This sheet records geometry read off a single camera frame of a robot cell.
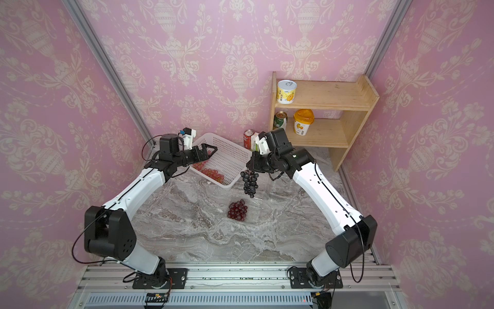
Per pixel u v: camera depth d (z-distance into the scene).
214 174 1.00
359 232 0.40
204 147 0.75
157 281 0.67
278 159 0.54
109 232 0.44
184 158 0.72
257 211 0.92
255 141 1.09
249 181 0.74
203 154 0.74
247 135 1.12
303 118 0.89
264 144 0.68
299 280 0.73
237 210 0.85
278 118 0.87
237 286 0.73
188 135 0.76
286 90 0.72
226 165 1.09
